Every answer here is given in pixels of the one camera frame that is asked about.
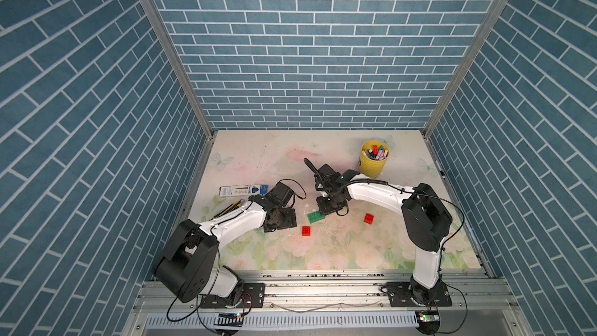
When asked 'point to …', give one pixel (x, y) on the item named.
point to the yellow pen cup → (372, 158)
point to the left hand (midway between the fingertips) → (292, 224)
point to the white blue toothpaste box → (243, 190)
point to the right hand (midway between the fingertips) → (323, 211)
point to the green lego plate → (314, 217)
